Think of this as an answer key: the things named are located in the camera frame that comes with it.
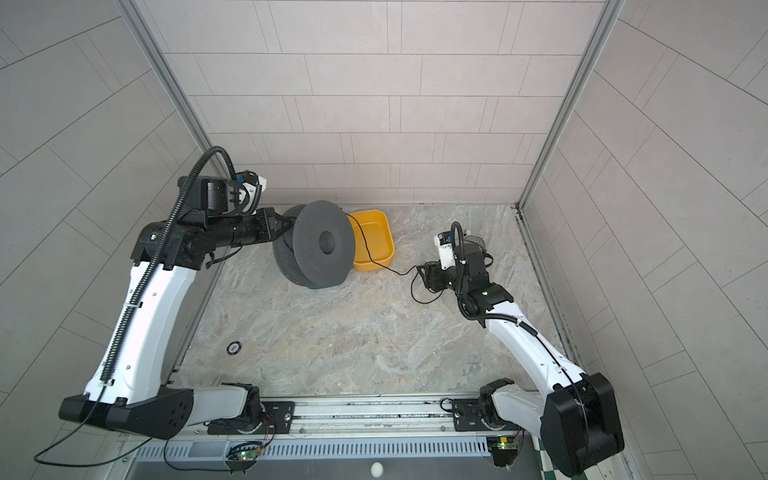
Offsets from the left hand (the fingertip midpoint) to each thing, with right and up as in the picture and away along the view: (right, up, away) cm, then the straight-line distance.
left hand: (296, 218), depth 64 cm
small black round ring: (-24, -34, +18) cm, 46 cm away
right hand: (+30, -12, +17) cm, 37 cm away
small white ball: (+18, -50, -5) cm, 54 cm away
